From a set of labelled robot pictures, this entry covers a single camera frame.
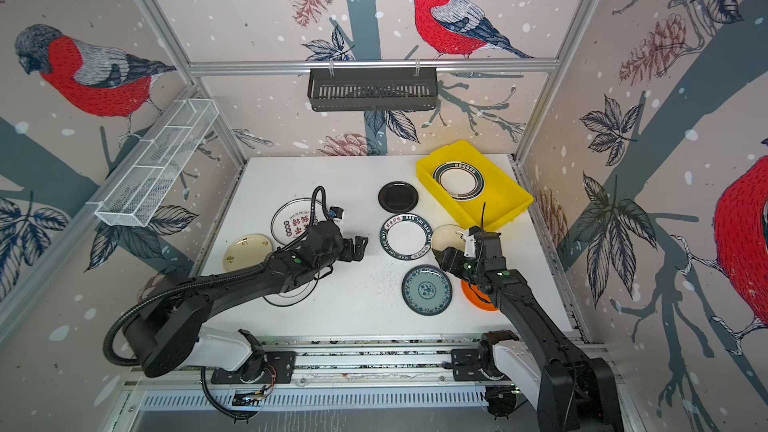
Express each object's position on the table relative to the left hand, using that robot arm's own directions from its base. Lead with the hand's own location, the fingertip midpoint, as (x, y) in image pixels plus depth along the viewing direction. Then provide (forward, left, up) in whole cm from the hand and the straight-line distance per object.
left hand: (355, 238), depth 86 cm
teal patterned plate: (-12, -21, -11) cm, 26 cm away
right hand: (-6, -26, -4) cm, 27 cm away
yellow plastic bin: (+21, -52, -9) cm, 57 cm away
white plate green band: (+29, -37, -9) cm, 48 cm away
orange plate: (-19, -31, +4) cm, 36 cm away
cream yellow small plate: (+2, +37, -11) cm, 38 cm away
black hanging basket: (+52, -4, +17) cm, 55 cm away
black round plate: (+23, -13, -10) cm, 29 cm away
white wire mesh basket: (+3, +52, +19) cm, 56 cm away
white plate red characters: (+15, +24, -11) cm, 31 cm away
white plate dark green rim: (+6, -16, -11) cm, 20 cm away
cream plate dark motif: (+6, -29, -9) cm, 31 cm away
